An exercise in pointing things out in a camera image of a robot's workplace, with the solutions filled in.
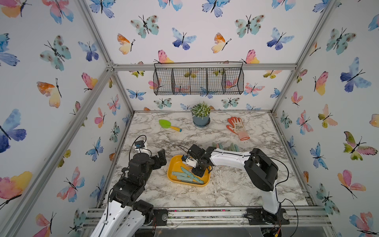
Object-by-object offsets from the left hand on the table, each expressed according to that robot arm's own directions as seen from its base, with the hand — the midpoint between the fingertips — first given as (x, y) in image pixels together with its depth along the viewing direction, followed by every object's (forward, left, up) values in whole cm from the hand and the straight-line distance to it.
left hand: (157, 151), depth 73 cm
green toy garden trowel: (+35, +2, -21) cm, 41 cm away
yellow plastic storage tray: (+3, -6, -20) cm, 21 cm away
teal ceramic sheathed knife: (+16, -36, -22) cm, 45 cm away
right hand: (-1, -19, -21) cm, 28 cm away
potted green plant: (+32, -23, -8) cm, 41 cm away
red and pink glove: (+30, -52, -21) cm, 64 cm away
